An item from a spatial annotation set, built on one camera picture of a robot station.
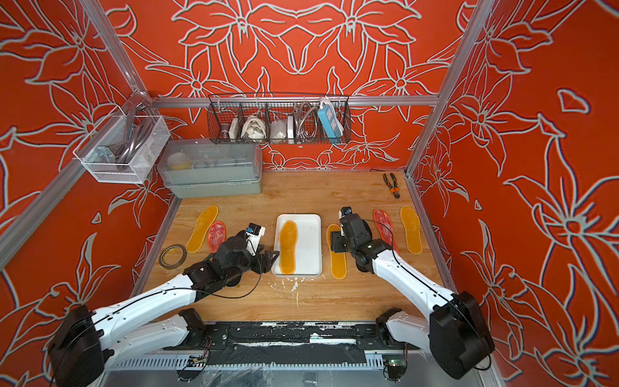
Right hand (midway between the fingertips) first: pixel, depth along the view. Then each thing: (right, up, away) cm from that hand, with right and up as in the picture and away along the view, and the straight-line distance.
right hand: (333, 235), depth 85 cm
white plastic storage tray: (-9, -6, +6) cm, 12 cm away
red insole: (-46, -2, +12) cm, 48 cm away
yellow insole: (-17, -3, +11) cm, 20 cm away
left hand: (-21, -4, -5) cm, 22 cm away
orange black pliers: (+32, +17, +26) cm, 45 cm away
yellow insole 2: (+2, -10, +5) cm, 12 cm away
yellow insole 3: (-54, +3, +17) cm, 57 cm away
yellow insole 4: (+34, +1, +13) cm, 37 cm away
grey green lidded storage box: (-57, +26, +15) cm, 64 cm away
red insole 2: (+23, +1, +13) cm, 27 cm away
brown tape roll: (-58, -12, +3) cm, 60 cm away
